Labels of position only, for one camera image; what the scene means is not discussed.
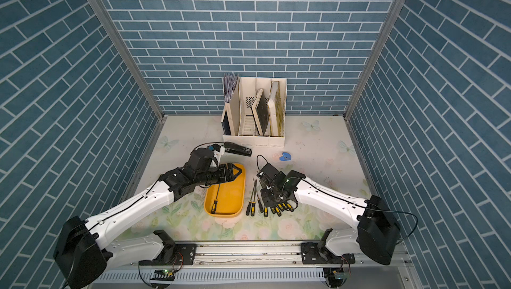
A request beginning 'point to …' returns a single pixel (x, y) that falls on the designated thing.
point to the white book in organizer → (271, 108)
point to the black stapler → (234, 148)
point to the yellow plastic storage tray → (231, 198)
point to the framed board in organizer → (261, 111)
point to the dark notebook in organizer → (225, 124)
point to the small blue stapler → (285, 156)
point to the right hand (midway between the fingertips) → (267, 200)
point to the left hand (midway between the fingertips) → (241, 173)
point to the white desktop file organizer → (244, 129)
